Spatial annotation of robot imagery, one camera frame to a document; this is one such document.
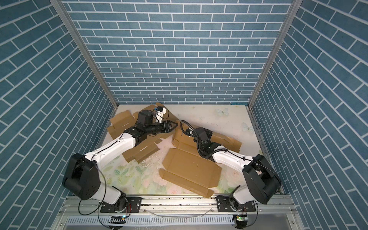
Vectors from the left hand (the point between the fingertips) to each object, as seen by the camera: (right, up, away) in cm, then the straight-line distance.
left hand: (175, 125), depth 81 cm
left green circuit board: (-28, -48, -9) cm, 56 cm away
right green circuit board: (+36, -48, -8) cm, 60 cm away
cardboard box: (+5, -26, +7) cm, 27 cm away
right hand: (+18, -1, +6) cm, 19 cm away
